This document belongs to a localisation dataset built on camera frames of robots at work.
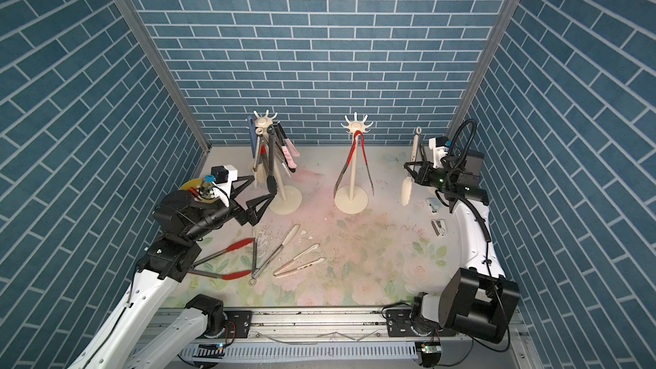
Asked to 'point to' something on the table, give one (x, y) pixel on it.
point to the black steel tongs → (274, 147)
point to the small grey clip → (439, 227)
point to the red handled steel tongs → (264, 151)
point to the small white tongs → (301, 266)
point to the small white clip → (434, 204)
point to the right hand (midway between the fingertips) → (411, 166)
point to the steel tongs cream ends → (407, 184)
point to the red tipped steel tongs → (225, 276)
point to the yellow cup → (202, 189)
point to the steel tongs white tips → (255, 272)
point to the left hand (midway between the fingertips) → (269, 189)
